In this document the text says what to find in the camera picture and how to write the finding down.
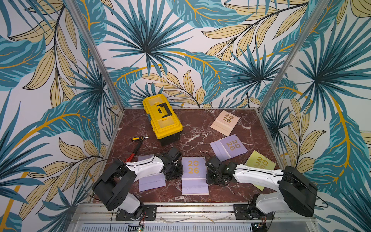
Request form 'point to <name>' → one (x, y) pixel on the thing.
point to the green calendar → (258, 160)
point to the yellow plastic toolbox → (164, 122)
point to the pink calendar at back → (225, 123)
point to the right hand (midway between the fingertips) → (206, 180)
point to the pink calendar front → (194, 189)
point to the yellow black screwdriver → (139, 138)
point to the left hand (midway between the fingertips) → (182, 178)
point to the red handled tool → (137, 144)
